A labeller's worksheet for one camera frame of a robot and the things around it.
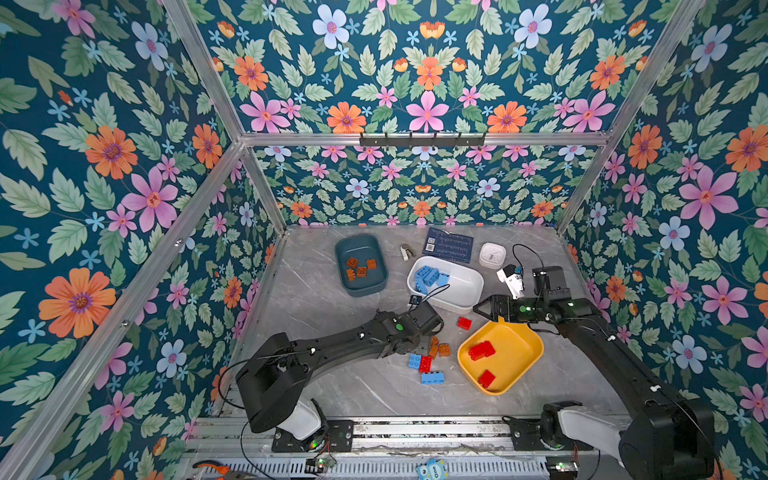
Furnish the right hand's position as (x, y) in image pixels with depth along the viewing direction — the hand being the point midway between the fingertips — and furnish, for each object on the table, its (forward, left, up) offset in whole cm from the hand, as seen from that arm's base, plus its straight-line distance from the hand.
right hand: (485, 306), depth 79 cm
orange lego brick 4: (+26, +34, -14) cm, 45 cm away
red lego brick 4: (-6, -4, -15) cm, 16 cm away
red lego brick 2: (-10, +16, -15) cm, 24 cm away
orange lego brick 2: (+22, +37, -14) cm, 46 cm away
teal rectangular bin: (+34, +38, -14) cm, 53 cm away
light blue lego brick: (-14, +14, -15) cm, 25 cm away
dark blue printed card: (+36, +7, -15) cm, 40 cm away
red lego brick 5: (-6, 0, -15) cm, 16 cm away
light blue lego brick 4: (+21, +17, -12) cm, 29 cm away
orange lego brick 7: (-6, +14, -14) cm, 21 cm away
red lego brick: (+3, +3, -16) cm, 16 cm away
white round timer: (+29, -10, -13) cm, 33 cm away
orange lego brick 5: (-4, +13, -15) cm, 20 cm away
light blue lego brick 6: (-9, +19, -14) cm, 26 cm away
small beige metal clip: (+32, +22, -14) cm, 41 cm away
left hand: (-6, +16, -7) cm, 18 cm away
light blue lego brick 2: (+19, +9, -14) cm, 25 cm away
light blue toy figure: (-35, +15, -14) cm, 40 cm away
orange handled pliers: (-34, +65, -15) cm, 75 cm away
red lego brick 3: (-14, -1, -16) cm, 21 cm away
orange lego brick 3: (+21, +41, -14) cm, 48 cm away
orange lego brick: (+27, +41, -13) cm, 51 cm away
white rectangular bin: (+15, +2, -15) cm, 21 cm away
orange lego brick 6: (-6, +11, -14) cm, 19 cm away
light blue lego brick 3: (+15, +17, -12) cm, 25 cm away
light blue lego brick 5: (+20, +13, -12) cm, 26 cm away
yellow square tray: (-7, -6, -16) cm, 18 cm away
